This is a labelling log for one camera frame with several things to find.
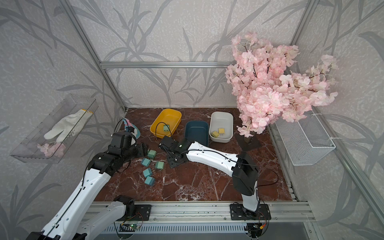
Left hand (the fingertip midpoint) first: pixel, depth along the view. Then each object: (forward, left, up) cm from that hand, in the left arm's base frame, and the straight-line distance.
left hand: (144, 146), depth 76 cm
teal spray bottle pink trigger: (+16, +15, -3) cm, 22 cm away
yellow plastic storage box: (+31, -3, -20) cm, 37 cm away
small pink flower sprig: (-9, +31, +13) cm, 35 cm away
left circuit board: (-33, +6, -22) cm, 40 cm away
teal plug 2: (-7, +1, -18) cm, 19 cm away
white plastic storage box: (+25, -44, -15) cm, 53 cm away
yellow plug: (+23, -44, -18) cm, 53 cm away
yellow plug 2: (+19, -39, -16) cm, 47 cm away
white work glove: (+3, +31, +13) cm, 33 cm away
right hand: (-5, -15, -7) cm, 17 cm away
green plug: (+25, -5, -18) cm, 31 cm away
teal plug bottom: (-12, -1, -18) cm, 21 cm away
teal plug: (-1, +4, -18) cm, 18 cm away
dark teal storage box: (+22, -28, -17) cm, 39 cm away
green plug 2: (-2, -5, -18) cm, 19 cm away
